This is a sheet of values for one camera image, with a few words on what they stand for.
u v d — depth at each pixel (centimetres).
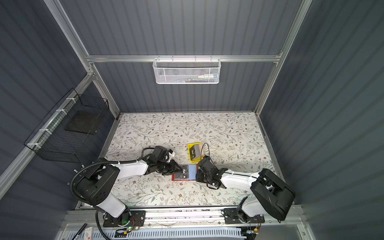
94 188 46
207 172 68
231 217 73
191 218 75
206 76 91
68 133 74
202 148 94
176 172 85
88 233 69
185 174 87
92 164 91
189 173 88
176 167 85
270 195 43
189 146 97
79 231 70
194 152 93
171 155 86
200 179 77
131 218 72
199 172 78
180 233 77
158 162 74
